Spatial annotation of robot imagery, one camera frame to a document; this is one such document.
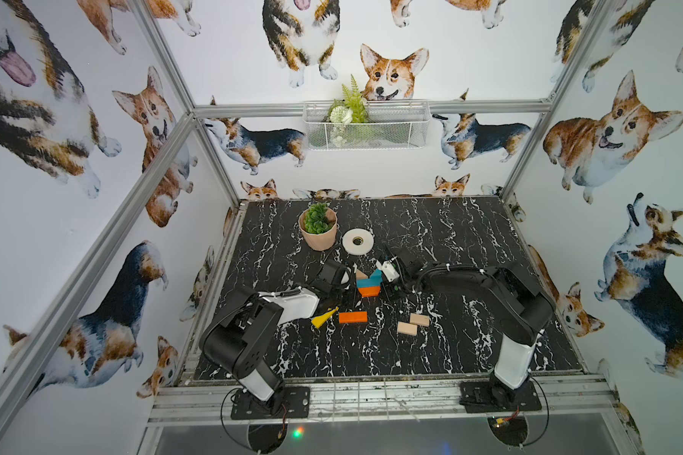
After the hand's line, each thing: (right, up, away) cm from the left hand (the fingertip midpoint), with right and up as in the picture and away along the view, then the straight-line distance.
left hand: (362, 292), depth 92 cm
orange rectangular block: (+2, 0, 0) cm, 2 cm away
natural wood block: (+13, -9, -6) cm, 18 cm away
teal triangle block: (+5, +5, +2) cm, 7 cm away
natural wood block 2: (+18, -8, -4) cm, 20 cm away
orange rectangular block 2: (-3, -6, -5) cm, 9 cm away
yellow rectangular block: (-13, -7, -5) cm, 16 cm away
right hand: (+5, -1, 0) cm, 5 cm away
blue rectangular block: (+2, +2, +3) cm, 4 cm away
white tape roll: (+2, +15, +14) cm, 21 cm away
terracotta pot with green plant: (-15, +22, +3) cm, 27 cm away
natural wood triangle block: (-1, +5, +3) cm, 6 cm away
